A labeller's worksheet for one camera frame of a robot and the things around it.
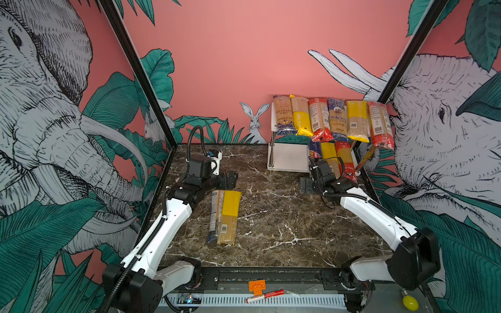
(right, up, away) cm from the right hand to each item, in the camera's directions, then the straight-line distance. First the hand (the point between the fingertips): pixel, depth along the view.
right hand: (308, 180), depth 84 cm
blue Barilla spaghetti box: (+10, +15, +23) cm, 29 cm away
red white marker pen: (-19, -41, -14) cm, 47 cm away
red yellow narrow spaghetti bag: (+26, +14, +23) cm, 38 cm away
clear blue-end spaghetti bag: (-42, -25, -2) cm, 49 cm away
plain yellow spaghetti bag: (+17, +13, +22) cm, 31 cm away
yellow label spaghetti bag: (-37, -17, +4) cm, 41 cm away
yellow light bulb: (+31, -42, -16) cm, 55 cm away
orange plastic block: (-23, -39, -13) cm, 46 cm away
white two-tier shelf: (-3, +11, +21) cm, 24 cm away
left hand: (-34, +4, -8) cm, 36 cm away
